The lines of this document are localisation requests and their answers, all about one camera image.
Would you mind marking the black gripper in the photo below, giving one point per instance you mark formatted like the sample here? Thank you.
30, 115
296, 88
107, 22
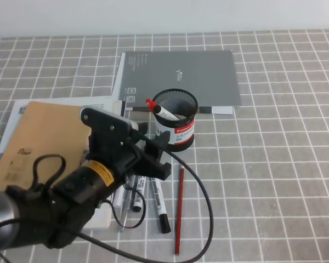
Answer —
129, 158

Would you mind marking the black cap whiteboard marker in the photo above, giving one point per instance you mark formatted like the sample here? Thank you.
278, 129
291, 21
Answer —
138, 201

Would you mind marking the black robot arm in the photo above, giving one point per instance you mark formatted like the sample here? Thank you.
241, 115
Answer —
53, 213

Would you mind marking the red cap marker in holder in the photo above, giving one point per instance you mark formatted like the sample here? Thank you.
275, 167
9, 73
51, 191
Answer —
160, 111

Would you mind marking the grey transparent gel pen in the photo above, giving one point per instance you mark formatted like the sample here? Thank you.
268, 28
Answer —
127, 202

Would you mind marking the black mesh pen holder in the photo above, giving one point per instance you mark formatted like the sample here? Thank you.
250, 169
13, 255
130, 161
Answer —
183, 105

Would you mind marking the white pen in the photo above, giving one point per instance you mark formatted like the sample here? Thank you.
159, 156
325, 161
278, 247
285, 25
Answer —
118, 198

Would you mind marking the red pencil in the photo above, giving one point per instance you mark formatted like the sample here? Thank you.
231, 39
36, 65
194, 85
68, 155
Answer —
179, 210

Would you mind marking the black tip whiteboard marker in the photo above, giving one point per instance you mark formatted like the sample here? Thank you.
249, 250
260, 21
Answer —
161, 207

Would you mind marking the white paper booklet stack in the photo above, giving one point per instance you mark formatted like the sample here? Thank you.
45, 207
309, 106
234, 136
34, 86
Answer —
102, 102

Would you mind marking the grey folder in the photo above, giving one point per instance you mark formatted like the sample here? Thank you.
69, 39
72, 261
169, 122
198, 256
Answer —
181, 79

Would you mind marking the brown kraft notebook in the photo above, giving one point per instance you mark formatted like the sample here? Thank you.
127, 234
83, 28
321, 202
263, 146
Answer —
43, 129

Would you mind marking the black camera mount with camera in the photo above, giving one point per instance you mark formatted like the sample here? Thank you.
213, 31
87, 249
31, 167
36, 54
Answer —
108, 133

